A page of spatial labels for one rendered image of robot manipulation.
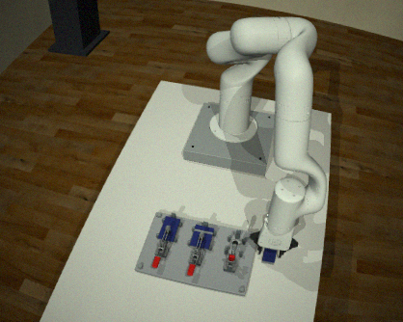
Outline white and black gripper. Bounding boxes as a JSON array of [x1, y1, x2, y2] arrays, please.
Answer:
[[250, 221, 298, 258]]

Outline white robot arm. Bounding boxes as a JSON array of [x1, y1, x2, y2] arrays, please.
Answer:
[[206, 17, 327, 234]]

